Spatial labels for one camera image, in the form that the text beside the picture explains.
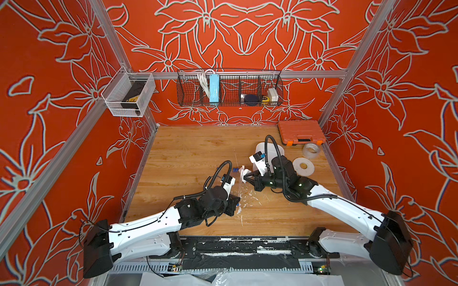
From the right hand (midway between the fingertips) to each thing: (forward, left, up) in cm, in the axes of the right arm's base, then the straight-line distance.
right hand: (241, 178), depth 73 cm
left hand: (-7, 0, -5) cm, 9 cm away
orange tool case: (+42, -39, -15) cm, 59 cm away
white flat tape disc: (+18, -36, -19) cm, 45 cm away
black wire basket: (+50, +2, +12) cm, 51 cm away
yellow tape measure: (+44, -14, +9) cm, 47 cm away
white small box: (+43, -17, +12) cm, 48 cm away
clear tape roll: (+30, -45, -19) cm, 57 cm away
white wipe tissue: (+3, -1, +1) cm, 3 cm away
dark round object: (+44, -6, +8) cm, 45 cm away
